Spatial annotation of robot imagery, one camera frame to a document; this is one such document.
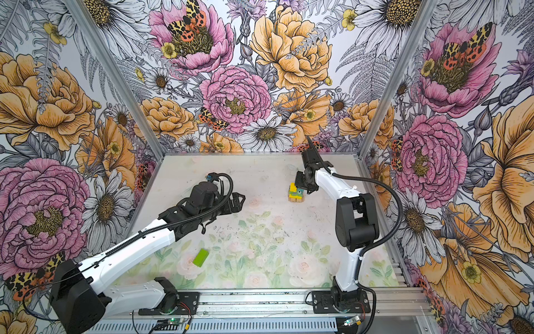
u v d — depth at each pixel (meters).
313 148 0.70
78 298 0.38
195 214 0.59
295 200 0.99
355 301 0.69
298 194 0.99
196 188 0.59
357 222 0.51
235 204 0.70
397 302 0.75
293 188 0.97
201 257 0.85
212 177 0.69
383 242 0.49
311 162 0.78
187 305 0.73
